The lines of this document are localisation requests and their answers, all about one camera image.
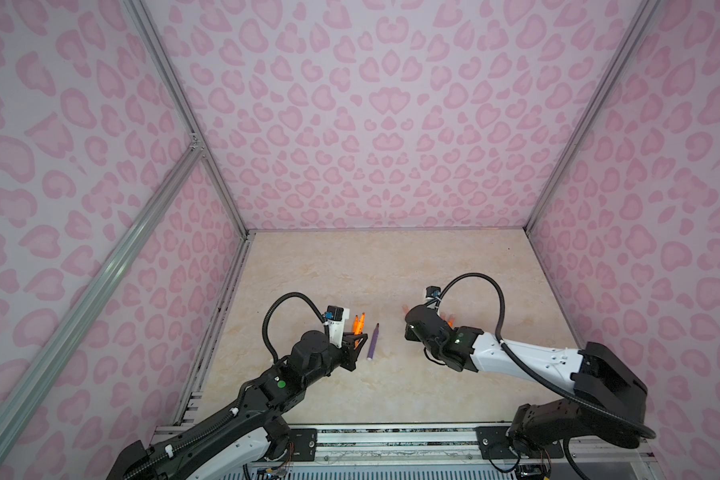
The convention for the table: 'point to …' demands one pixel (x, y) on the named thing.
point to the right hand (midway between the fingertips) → (411, 315)
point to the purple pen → (373, 343)
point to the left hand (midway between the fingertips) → (369, 333)
